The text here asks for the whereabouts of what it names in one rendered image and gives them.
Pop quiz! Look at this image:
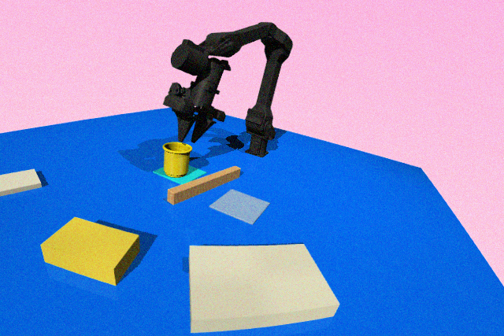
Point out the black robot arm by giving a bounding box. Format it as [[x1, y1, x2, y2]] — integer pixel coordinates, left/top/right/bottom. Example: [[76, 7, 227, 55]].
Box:
[[171, 22, 293, 157]]

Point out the beige flat box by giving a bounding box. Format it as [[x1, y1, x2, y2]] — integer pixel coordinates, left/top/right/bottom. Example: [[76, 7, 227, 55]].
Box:
[[188, 244, 339, 333]]

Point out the yellow rectangular block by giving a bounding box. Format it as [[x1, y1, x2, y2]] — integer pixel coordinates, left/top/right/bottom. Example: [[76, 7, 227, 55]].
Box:
[[41, 217, 140, 286]]

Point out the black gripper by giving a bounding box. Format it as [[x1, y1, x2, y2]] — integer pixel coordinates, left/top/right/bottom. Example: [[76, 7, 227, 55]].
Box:
[[163, 78, 226, 143]]

